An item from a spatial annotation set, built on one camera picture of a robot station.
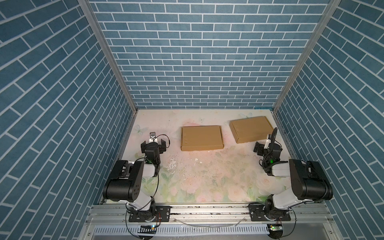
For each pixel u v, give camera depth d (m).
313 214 0.75
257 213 0.74
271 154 0.72
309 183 0.46
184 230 0.77
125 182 0.46
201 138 0.99
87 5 0.69
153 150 0.71
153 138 0.79
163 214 0.74
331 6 0.71
